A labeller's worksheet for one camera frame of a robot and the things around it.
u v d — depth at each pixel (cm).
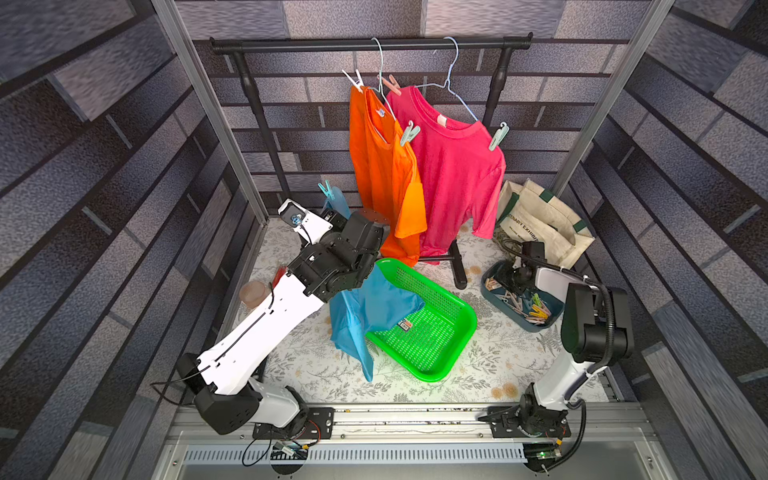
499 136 62
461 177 76
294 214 47
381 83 76
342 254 46
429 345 87
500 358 85
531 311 93
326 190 73
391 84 77
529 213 100
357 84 75
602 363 47
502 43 60
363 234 45
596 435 71
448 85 66
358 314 60
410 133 60
